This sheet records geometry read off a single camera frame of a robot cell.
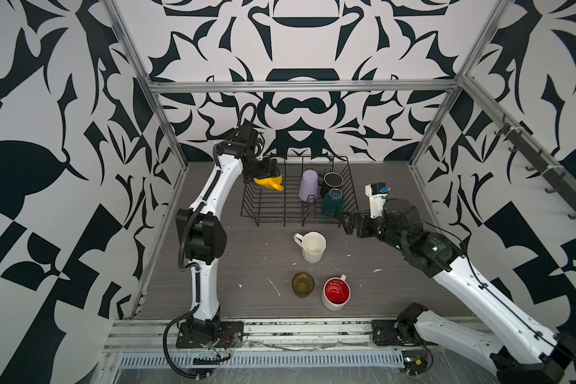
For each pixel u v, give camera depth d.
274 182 0.83
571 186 0.55
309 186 0.97
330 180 0.99
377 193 0.61
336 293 0.81
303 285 0.83
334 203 0.93
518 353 0.40
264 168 0.79
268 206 1.03
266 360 0.65
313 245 0.87
